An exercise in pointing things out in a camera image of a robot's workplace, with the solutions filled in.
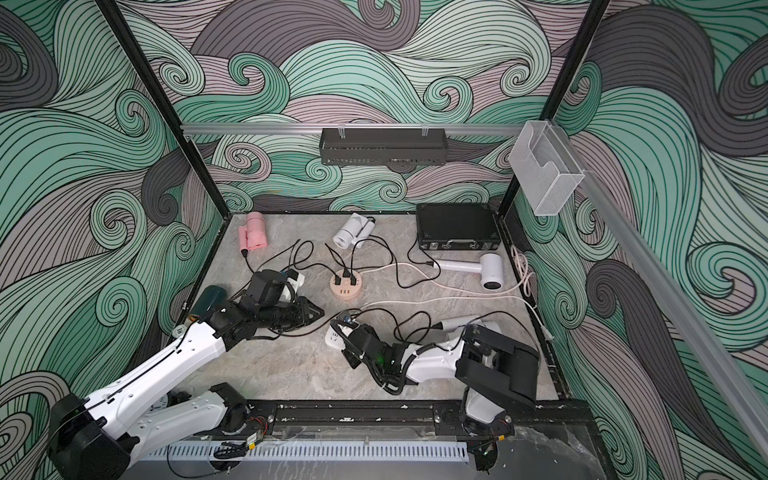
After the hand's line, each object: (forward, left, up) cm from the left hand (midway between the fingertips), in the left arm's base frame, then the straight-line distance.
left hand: (323, 311), depth 75 cm
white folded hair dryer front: (+2, -37, -14) cm, 40 cm away
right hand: (-2, -4, -13) cm, 14 cm away
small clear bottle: (-1, +42, -10) cm, 43 cm away
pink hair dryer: (+37, +33, -14) cm, 51 cm away
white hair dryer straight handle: (+22, -52, -12) cm, 57 cm away
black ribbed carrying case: (+49, -47, -20) cm, 70 cm away
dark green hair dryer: (+10, +38, -12) cm, 41 cm away
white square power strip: (-2, -2, -14) cm, 14 cm away
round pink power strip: (+14, -3, -14) cm, 21 cm away
